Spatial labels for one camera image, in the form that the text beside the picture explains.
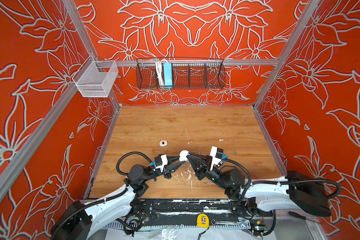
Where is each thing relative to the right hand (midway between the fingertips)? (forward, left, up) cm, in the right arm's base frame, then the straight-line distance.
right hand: (186, 158), depth 59 cm
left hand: (+1, +2, -3) cm, 4 cm away
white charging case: (+2, +1, -1) cm, 3 cm away
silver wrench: (-19, -13, -30) cm, 38 cm away
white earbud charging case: (+23, +14, -27) cm, 38 cm away
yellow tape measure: (-19, -7, -28) cm, 34 cm away
